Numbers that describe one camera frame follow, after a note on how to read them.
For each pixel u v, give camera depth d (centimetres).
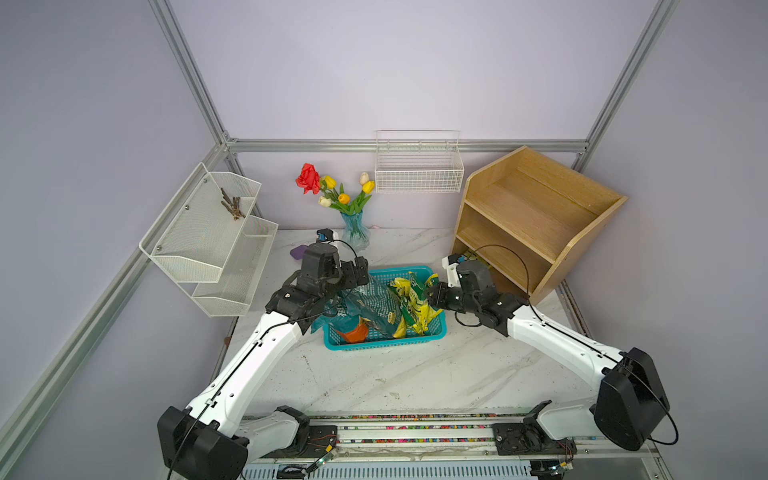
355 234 109
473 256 98
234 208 84
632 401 41
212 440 37
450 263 75
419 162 96
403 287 95
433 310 86
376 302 78
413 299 86
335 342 86
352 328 79
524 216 82
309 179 82
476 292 62
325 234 65
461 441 75
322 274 56
